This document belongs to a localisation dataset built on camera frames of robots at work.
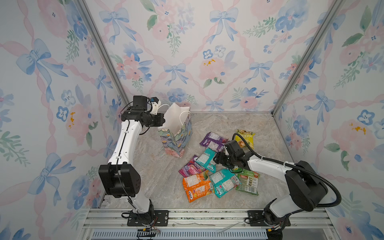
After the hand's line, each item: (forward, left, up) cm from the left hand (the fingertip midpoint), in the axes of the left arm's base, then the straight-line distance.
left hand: (164, 118), depth 82 cm
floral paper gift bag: (-10, -8, +1) cm, 13 cm away
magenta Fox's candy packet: (-18, -15, -23) cm, 33 cm away
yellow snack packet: (+2, -48, -23) cm, 53 cm away
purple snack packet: (+1, -29, -23) cm, 37 cm away
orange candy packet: (-29, -18, -23) cm, 41 cm away
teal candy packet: (-14, -24, -22) cm, 35 cm away
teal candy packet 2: (-26, -33, -24) cm, 48 cm away
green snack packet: (-24, -48, -25) cm, 59 cm away
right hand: (-13, -30, -22) cm, 39 cm away
